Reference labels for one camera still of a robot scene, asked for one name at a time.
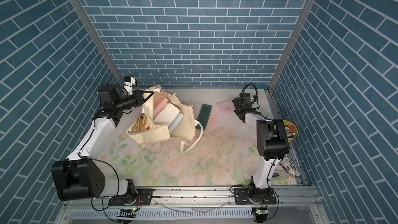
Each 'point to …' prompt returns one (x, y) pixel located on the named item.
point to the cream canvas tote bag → (145, 128)
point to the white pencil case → (166, 115)
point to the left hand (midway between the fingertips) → (156, 93)
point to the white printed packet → (289, 167)
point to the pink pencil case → (226, 106)
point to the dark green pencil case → (203, 116)
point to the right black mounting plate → (242, 196)
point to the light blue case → (175, 122)
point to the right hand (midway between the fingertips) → (237, 99)
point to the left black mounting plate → (140, 197)
